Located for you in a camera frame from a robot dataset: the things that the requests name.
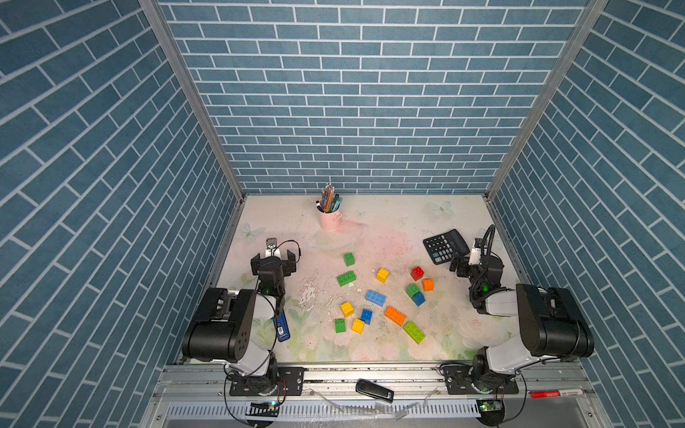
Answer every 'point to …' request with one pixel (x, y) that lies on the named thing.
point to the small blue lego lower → (367, 316)
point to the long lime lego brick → (415, 333)
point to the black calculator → (444, 247)
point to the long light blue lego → (375, 298)
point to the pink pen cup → (330, 221)
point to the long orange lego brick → (395, 316)
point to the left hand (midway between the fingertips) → (280, 251)
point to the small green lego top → (349, 259)
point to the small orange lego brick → (428, 284)
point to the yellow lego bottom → (358, 326)
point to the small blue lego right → (418, 299)
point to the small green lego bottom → (340, 325)
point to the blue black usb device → (282, 327)
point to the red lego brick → (416, 273)
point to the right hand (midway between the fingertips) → (470, 254)
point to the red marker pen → (551, 393)
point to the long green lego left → (346, 278)
